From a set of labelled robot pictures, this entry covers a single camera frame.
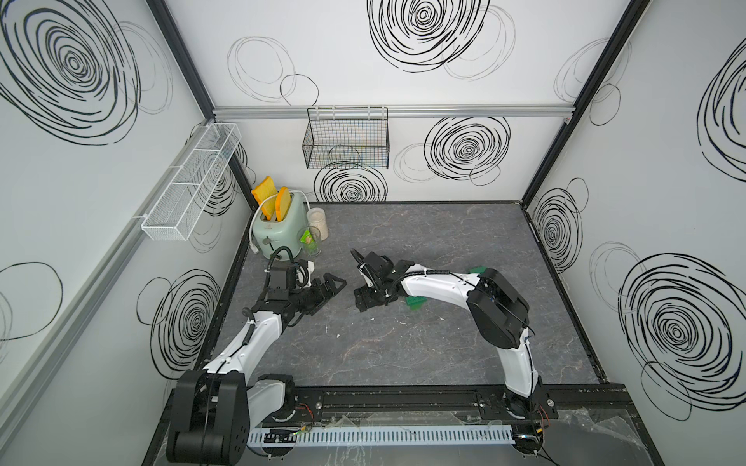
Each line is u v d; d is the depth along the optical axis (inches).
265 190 37.5
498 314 19.8
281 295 26.3
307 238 40.0
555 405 29.0
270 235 36.3
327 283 29.7
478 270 38.6
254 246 39.7
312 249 40.8
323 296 28.9
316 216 40.3
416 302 35.1
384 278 27.4
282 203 36.2
